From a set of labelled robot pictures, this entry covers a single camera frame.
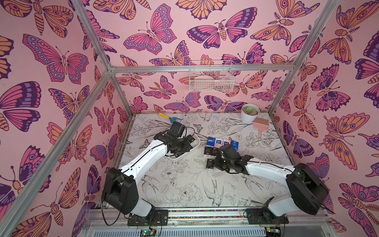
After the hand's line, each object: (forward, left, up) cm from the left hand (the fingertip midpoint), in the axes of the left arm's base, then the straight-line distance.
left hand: (189, 146), depth 84 cm
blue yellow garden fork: (+34, +15, -14) cm, 40 cm away
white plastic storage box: (+14, -4, -9) cm, 17 cm away
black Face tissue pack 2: (-5, -12, -10) cm, 17 cm away
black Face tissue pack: (+5, -12, -13) cm, 18 cm away
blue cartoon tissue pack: (+9, -30, -12) cm, 34 cm away
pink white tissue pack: (+11, -19, -12) cm, 25 cm away
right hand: (-7, -12, -9) cm, 16 cm away
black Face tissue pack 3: (+15, 0, -13) cm, 19 cm away
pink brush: (+29, -54, -14) cm, 63 cm away
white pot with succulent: (+31, -42, -4) cm, 53 cm away
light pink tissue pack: (+11, -25, -12) cm, 30 cm away
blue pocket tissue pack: (+11, -14, -12) cm, 22 cm away
